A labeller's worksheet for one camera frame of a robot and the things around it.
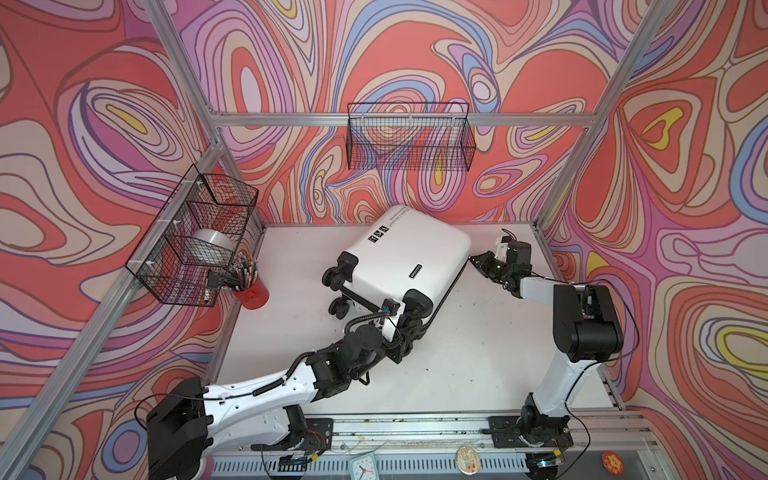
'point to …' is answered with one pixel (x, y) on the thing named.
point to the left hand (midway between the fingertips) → (414, 325)
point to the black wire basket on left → (162, 261)
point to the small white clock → (363, 467)
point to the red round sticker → (613, 463)
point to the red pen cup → (252, 291)
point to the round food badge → (468, 460)
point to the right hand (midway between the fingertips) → (472, 262)
